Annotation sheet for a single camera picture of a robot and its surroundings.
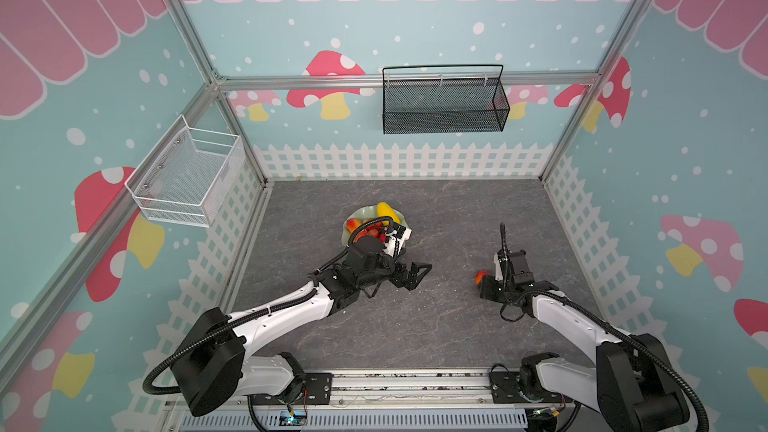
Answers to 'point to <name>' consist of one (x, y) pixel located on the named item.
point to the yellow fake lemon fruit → (385, 210)
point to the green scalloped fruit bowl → (367, 213)
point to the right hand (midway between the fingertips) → (483, 285)
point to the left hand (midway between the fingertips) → (416, 264)
